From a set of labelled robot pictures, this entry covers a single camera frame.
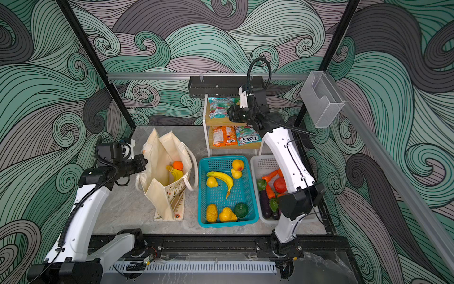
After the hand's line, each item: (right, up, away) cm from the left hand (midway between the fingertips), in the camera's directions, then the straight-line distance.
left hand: (147, 159), depth 75 cm
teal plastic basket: (+44, -18, +14) cm, 49 cm away
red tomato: (+62, -15, +11) cm, 64 cm away
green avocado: (+41, -24, +4) cm, 48 cm away
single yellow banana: (+33, -11, +14) cm, 38 cm away
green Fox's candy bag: (+46, +11, +15) cm, 49 cm away
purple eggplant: (+53, -21, +4) cm, 57 cm away
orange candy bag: (+34, +10, +16) cm, 39 cm away
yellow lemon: (+40, -10, +17) cm, 45 cm away
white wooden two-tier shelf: (+27, +16, +2) cm, 32 cm away
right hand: (+37, +21, -2) cm, 43 cm away
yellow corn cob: (+28, -25, +3) cm, 38 cm away
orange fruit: (+8, -6, +19) cm, 22 cm away
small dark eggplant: (+58, -27, +4) cm, 64 cm away
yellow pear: (+35, -26, +2) cm, 44 cm away
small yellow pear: (+27, -14, +15) cm, 34 cm away
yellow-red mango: (+41, -5, +15) cm, 44 cm away
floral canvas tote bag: (+2, +3, +10) cm, 11 cm away
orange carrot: (+63, -10, +20) cm, 67 cm away
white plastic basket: (+54, -6, +20) cm, 58 cm away
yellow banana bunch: (+9, -10, +15) cm, 20 cm away
